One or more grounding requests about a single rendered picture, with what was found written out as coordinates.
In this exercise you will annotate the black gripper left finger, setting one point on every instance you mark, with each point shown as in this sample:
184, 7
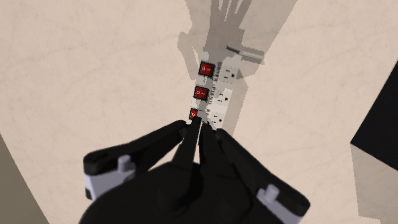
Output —
107, 168

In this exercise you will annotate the white power strip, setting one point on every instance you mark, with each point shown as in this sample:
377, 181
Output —
214, 83

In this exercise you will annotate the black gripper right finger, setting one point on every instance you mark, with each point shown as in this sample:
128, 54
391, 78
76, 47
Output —
232, 200

